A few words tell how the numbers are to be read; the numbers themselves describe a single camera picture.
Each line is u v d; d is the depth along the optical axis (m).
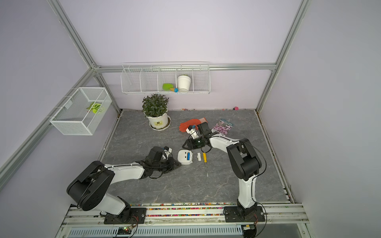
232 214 0.74
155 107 0.96
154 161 0.71
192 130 0.88
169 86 0.99
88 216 0.75
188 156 0.91
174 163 0.80
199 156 0.94
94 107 0.80
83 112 0.84
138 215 0.73
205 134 0.77
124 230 0.71
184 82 0.91
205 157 0.94
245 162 0.51
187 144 0.86
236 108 1.24
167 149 0.87
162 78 1.00
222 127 1.09
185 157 0.90
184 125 1.10
